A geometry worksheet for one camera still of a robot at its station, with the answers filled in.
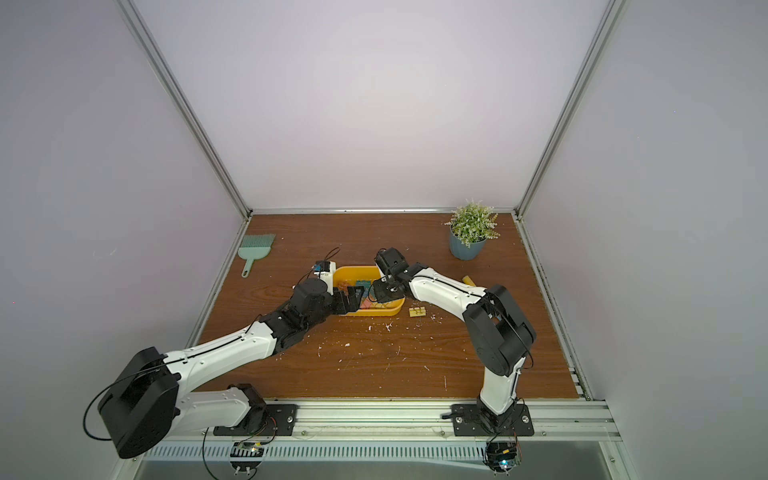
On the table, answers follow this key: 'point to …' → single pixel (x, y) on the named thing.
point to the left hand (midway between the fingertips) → (356, 288)
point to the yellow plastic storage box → (364, 276)
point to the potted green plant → (471, 225)
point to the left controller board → (246, 456)
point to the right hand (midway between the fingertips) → (382, 285)
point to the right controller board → (501, 456)
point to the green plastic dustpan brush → (254, 246)
